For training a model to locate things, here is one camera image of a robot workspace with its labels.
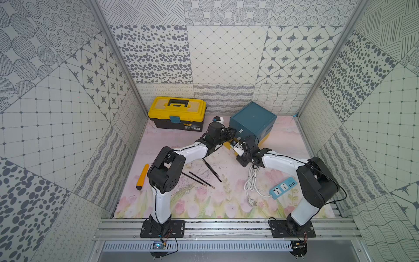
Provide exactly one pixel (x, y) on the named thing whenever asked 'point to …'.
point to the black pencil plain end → (211, 170)
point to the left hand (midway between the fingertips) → (236, 128)
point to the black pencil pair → (194, 179)
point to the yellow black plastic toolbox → (178, 113)
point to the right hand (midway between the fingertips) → (242, 156)
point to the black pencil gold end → (202, 180)
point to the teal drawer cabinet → (251, 119)
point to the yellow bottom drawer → (227, 144)
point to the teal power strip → (279, 190)
